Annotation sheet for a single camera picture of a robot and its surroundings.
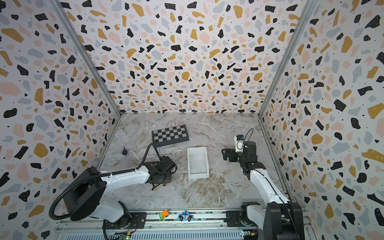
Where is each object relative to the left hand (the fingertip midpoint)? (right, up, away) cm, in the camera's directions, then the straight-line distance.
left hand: (171, 177), depth 87 cm
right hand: (+34, +17, 0) cm, 38 cm away
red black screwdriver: (-4, -4, -2) cm, 5 cm away
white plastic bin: (+15, +7, +10) cm, 19 cm away
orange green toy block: (-1, -14, -13) cm, 19 cm away
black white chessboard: (-4, +23, +17) cm, 29 cm away
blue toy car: (+10, -15, -13) cm, 22 cm away
